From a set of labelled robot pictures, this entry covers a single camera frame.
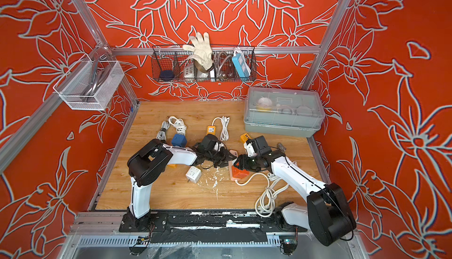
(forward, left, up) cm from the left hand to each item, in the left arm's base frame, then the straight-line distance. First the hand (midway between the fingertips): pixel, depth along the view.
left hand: (237, 160), depth 88 cm
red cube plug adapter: (-9, -1, +5) cm, 11 cm away
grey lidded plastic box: (+25, -25, +12) cm, 37 cm away
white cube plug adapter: (-9, +20, +2) cm, 23 cm away
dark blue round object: (+40, +43, +22) cm, 62 cm away
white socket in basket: (+38, +29, +26) cm, 54 cm away
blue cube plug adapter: (+8, +31, +4) cm, 32 cm away
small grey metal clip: (+11, -24, -2) cm, 26 cm away
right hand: (-5, +1, +4) cm, 6 cm away
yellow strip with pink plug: (+15, -4, -1) cm, 16 cm away
